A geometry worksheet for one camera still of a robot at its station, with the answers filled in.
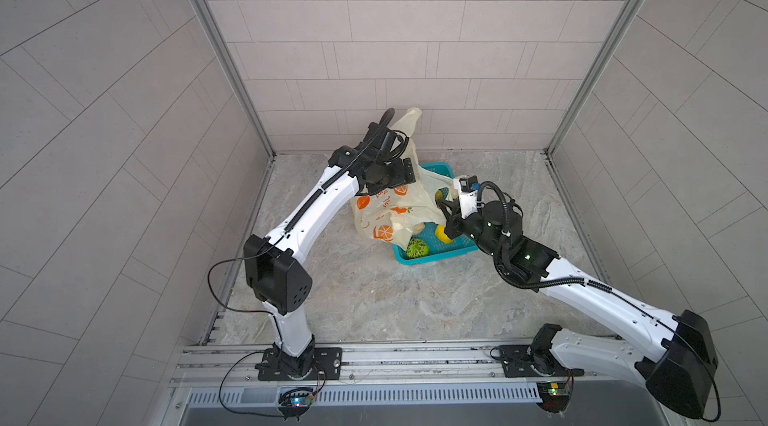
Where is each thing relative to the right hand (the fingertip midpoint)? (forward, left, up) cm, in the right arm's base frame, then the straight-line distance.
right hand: (436, 203), depth 72 cm
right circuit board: (-37, -23, -26) cm, 51 cm away
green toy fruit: (-2, +5, -19) cm, 19 cm away
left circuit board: (-35, +35, -22) cm, 54 cm away
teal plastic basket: (-2, -1, -19) cm, 19 cm away
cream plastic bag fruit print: (-1, +10, -2) cm, 11 cm away
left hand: (+10, +5, 0) cm, 11 cm away
